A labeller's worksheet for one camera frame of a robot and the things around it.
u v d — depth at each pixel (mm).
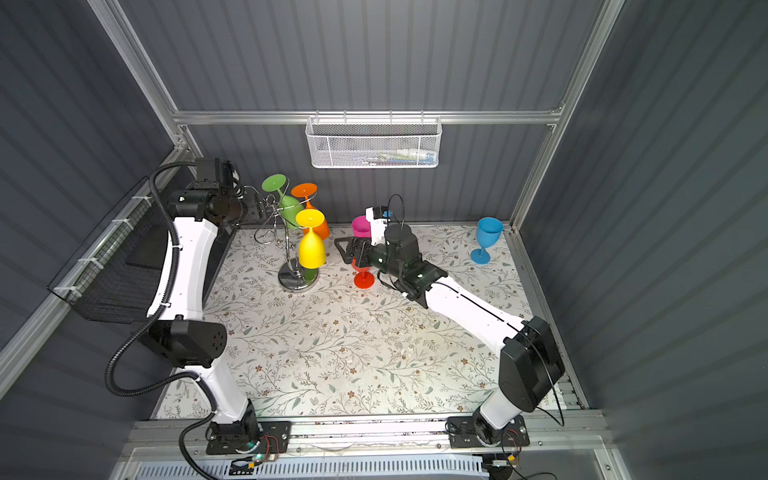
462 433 724
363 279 1037
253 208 708
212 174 579
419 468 771
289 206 879
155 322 450
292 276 1039
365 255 664
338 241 717
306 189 843
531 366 434
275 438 724
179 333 460
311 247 831
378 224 678
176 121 883
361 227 1016
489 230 992
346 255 668
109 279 671
